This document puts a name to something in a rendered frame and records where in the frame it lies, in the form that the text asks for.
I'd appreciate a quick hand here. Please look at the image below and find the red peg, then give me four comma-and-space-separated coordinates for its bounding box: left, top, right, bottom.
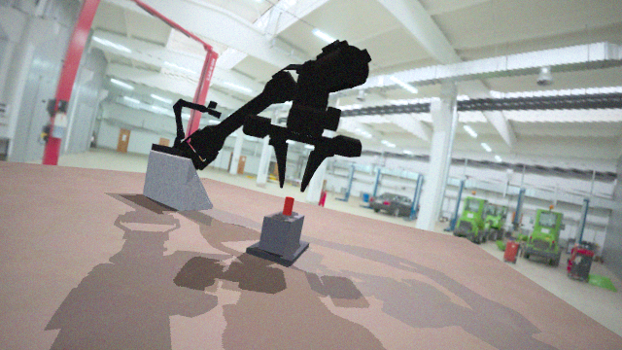
282, 196, 294, 216

